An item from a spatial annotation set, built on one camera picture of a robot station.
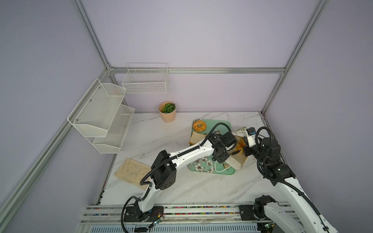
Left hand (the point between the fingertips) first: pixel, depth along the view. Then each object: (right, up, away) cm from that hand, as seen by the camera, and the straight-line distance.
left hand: (219, 156), depth 82 cm
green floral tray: (-5, -8, +9) cm, 13 cm away
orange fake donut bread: (-12, +15, +26) cm, 32 cm away
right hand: (+12, +12, -6) cm, 18 cm away
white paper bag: (+11, -4, +3) cm, 12 cm away
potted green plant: (-34, +29, +26) cm, 51 cm away
